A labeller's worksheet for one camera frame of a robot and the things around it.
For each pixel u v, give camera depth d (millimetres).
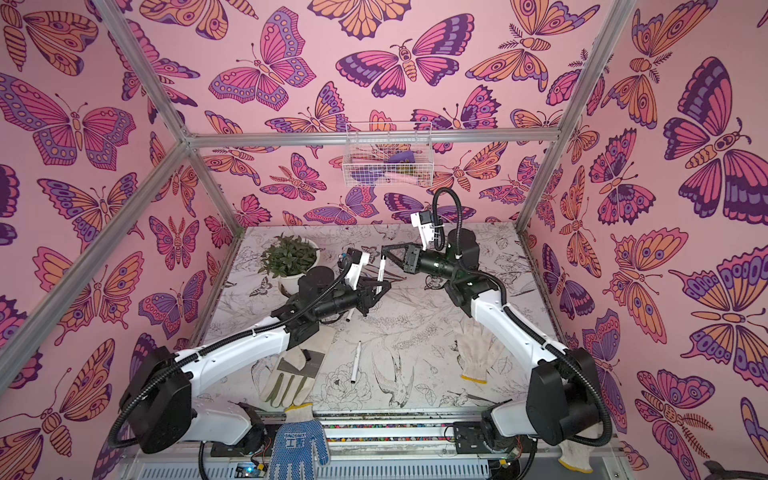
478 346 891
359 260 666
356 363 854
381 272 717
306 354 873
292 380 830
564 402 412
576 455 706
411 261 646
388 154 955
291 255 878
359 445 732
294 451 717
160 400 419
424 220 667
